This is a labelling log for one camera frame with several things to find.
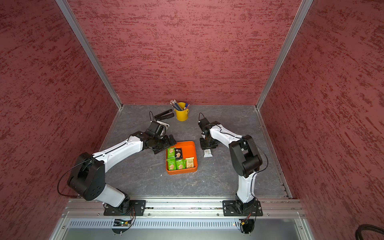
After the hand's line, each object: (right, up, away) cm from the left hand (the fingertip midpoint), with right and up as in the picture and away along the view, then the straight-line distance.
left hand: (170, 148), depth 87 cm
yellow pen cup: (+5, +20, +20) cm, 29 cm away
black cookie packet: (+4, -5, +5) cm, 8 cm away
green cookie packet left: (+1, -10, -2) cm, 10 cm away
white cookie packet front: (+23, -4, +3) cm, 23 cm away
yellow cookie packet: (+12, -9, +2) cm, 15 cm away
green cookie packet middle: (+7, -10, 0) cm, 12 cm away
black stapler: (-9, +20, +25) cm, 33 cm away
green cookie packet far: (0, -3, +4) cm, 5 cm away
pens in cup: (+4, +27, +20) cm, 34 cm away
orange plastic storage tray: (+10, -4, +11) cm, 16 cm away
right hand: (+23, -2, +6) cm, 23 cm away
